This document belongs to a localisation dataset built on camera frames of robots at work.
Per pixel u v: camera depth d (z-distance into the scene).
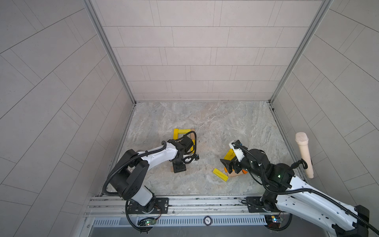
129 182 0.42
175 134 0.97
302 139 0.63
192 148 0.73
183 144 0.69
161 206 0.71
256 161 0.51
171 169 0.74
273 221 0.68
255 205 0.71
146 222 0.66
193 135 0.78
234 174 0.64
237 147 0.61
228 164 0.63
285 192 0.50
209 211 0.71
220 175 0.80
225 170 0.66
